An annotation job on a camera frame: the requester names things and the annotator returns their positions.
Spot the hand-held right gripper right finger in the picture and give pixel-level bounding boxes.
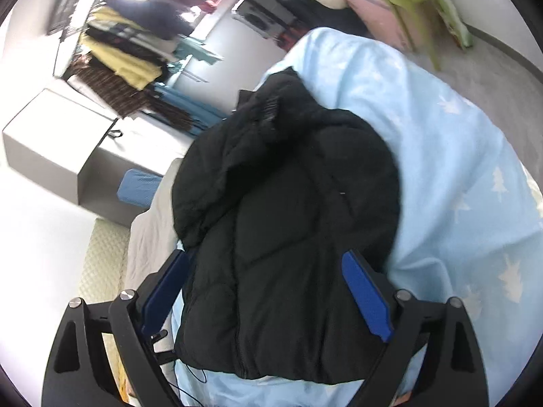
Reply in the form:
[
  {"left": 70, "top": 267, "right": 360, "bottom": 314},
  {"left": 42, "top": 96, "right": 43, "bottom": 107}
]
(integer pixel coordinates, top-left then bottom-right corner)
[{"left": 340, "top": 249, "right": 488, "bottom": 407}]

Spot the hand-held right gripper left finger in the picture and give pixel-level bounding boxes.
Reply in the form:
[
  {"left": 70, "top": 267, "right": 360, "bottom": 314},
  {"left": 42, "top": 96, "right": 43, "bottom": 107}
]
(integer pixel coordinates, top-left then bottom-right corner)
[{"left": 40, "top": 249, "right": 190, "bottom": 407}]

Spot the black puffer jacket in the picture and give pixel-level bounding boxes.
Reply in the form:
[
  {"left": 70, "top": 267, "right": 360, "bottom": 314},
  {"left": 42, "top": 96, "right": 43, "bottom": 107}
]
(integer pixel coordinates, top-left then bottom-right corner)
[{"left": 171, "top": 67, "right": 403, "bottom": 384}]

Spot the grey duvet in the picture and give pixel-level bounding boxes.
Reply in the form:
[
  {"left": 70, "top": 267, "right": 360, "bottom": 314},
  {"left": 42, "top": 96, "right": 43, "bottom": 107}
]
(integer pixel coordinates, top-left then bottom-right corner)
[{"left": 124, "top": 159, "right": 187, "bottom": 302}]

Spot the beige quilted headboard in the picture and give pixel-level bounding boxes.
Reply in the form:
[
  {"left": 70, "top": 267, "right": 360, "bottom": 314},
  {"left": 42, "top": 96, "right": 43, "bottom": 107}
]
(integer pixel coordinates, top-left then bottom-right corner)
[{"left": 78, "top": 217, "right": 132, "bottom": 407}]

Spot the blue fabric covered chair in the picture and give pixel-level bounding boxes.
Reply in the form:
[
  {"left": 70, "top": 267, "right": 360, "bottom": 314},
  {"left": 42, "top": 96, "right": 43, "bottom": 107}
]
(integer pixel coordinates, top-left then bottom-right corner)
[{"left": 116, "top": 169, "right": 162, "bottom": 208}]

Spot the light blue tree print bed sheet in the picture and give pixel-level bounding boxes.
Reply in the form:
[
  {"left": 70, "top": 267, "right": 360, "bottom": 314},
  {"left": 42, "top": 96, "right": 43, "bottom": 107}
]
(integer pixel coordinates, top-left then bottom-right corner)
[{"left": 172, "top": 26, "right": 543, "bottom": 407}]

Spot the grey white wardrobe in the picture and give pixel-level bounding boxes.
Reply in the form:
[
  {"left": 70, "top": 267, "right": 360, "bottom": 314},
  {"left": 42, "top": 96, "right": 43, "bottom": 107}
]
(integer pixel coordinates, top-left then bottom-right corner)
[{"left": 2, "top": 88, "right": 187, "bottom": 227}]

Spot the brown houndstooth coat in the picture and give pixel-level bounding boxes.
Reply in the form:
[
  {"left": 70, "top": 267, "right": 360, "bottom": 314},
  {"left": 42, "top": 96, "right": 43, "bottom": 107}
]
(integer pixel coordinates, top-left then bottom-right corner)
[{"left": 63, "top": 57, "right": 196, "bottom": 136}]

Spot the yellow fleece jacket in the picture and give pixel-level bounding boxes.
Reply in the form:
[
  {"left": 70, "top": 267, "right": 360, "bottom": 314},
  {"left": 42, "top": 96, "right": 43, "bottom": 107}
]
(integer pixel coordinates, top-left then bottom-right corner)
[{"left": 78, "top": 8, "right": 164, "bottom": 90}]

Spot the light blue hanging garment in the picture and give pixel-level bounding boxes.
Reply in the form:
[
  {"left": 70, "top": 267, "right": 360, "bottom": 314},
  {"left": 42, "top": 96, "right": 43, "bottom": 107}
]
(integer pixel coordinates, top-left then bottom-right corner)
[{"left": 174, "top": 36, "right": 223, "bottom": 64}]

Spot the red suitcase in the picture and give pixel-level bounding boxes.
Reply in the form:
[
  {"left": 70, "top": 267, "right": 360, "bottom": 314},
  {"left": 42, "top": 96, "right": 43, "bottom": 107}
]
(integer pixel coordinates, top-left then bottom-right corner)
[{"left": 276, "top": 25, "right": 306, "bottom": 52}]

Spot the black coat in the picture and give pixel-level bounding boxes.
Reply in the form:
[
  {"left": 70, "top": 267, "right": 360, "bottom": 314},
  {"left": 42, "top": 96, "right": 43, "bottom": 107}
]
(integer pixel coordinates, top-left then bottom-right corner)
[{"left": 102, "top": 0, "right": 196, "bottom": 39}]

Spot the black bag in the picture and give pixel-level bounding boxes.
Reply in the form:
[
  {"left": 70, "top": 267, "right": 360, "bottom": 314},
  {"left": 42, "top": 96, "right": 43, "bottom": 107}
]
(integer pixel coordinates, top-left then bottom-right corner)
[{"left": 269, "top": 0, "right": 374, "bottom": 39}]

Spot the grey suitcase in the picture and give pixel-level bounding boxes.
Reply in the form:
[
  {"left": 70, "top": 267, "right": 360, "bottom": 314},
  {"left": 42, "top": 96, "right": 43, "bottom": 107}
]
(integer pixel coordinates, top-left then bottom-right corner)
[{"left": 232, "top": 0, "right": 298, "bottom": 39}]

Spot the thin black cable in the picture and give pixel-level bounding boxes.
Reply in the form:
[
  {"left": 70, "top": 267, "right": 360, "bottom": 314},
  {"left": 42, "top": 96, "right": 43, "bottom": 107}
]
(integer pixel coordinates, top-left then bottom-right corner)
[{"left": 170, "top": 360, "right": 208, "bottom": 407}]

